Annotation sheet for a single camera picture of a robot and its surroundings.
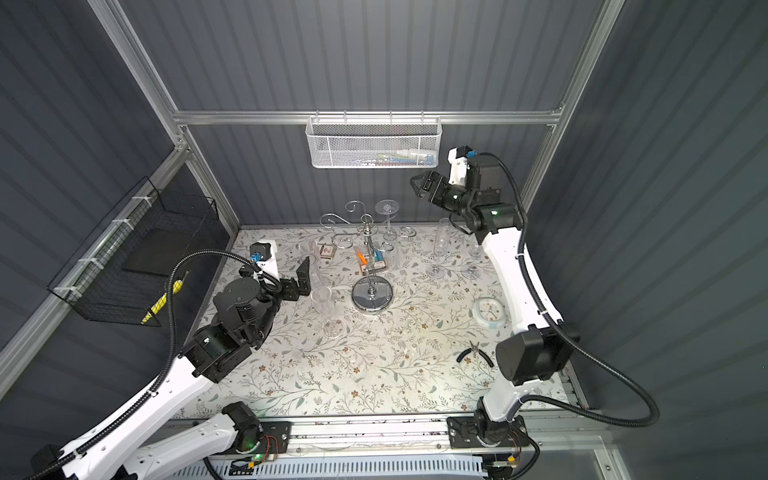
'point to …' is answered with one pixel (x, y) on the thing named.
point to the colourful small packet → (375, 259)
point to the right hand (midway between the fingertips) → (424, 186)
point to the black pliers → (474, 348)
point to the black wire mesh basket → (126, 270)
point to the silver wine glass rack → (371, 294)
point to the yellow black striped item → (177, 285)
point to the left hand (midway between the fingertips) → (287, 259)
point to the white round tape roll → (489, 312)
